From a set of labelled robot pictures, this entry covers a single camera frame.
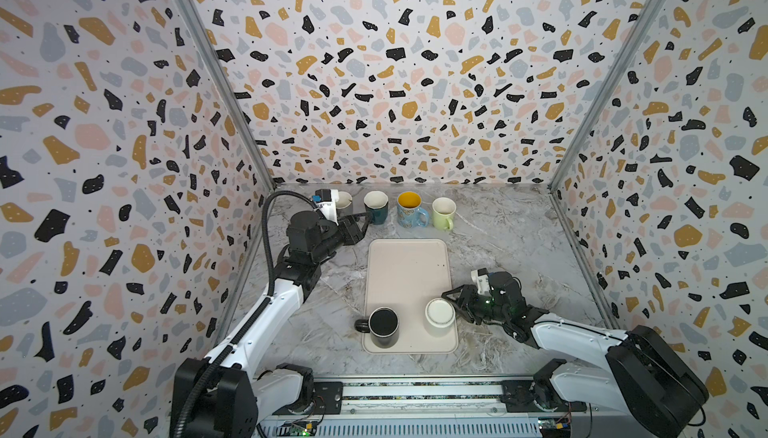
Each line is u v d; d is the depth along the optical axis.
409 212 1.02
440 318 0.80
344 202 1.06
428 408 0.73
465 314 0.78
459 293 0.79
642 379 0.42
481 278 0.83
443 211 1.04
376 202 1.06
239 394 0.38
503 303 0.68
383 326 0.77
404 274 0.95
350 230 0.68
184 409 0.35
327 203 0.69
